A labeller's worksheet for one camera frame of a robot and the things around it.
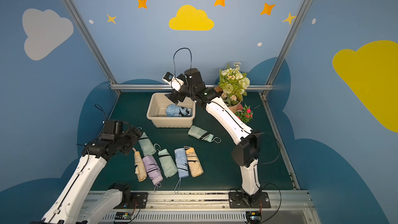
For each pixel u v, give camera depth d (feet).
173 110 3.42
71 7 2.50
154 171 2.64
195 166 2.69
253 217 2.39
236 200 2.44
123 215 2.35
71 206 1.30
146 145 2.99
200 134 3.16
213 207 2.45
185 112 3.42
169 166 2.75
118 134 1.95
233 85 2.88
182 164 2.74
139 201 2.42
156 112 3.43
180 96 2.29
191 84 1.95
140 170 2.60
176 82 2.11
